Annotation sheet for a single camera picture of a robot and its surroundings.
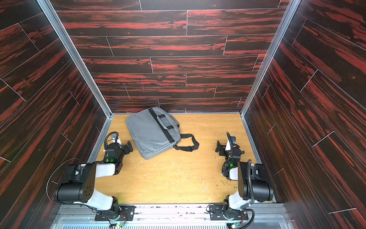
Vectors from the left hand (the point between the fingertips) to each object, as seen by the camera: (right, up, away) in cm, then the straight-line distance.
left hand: (123, 142), depth 95 cm
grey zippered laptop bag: (+20, +7, +6) cm, 22 cm away
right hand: (+71, +1, -2) cm, 71 cm away
